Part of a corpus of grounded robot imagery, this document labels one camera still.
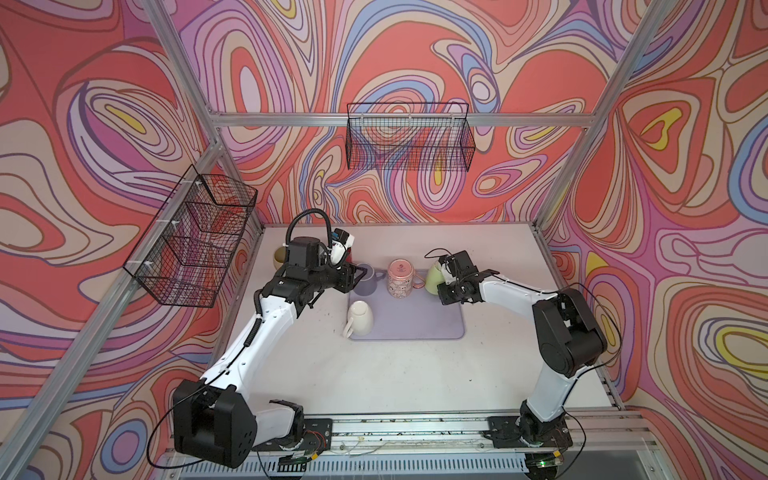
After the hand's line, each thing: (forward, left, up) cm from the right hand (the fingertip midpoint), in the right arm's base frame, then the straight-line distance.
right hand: (447, 297), depth 97 cm
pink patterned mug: (+2, +15, +9) cm, 18 cm away
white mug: (-11, +28, +7) cm, 30 cm away
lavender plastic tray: (-6, +10, -1) cm, 11 cm away
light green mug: (+3, +5, +6) cm, 9 cm away
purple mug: (+3, +26, +5) cm, 27 cm away
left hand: (-3, +26, +22) cm, 34 cm away
